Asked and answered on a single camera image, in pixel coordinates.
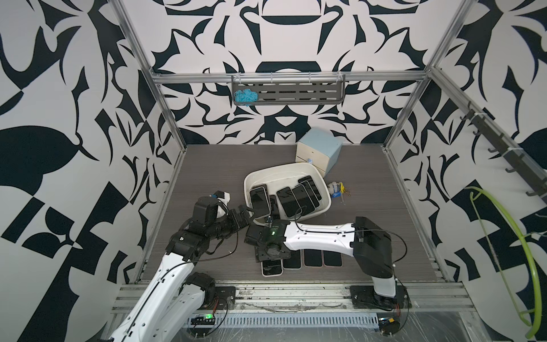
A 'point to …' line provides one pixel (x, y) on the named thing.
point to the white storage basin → (288, 176)
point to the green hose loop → (538, 321)
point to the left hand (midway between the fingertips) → (246, 213)
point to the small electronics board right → (388, 325)
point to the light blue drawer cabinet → (321, 146)
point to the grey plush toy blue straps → (335, 189)
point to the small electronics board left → (203, 319)
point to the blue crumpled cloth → (246, 97)
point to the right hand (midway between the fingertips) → (262, 252)
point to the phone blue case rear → (312, 184)
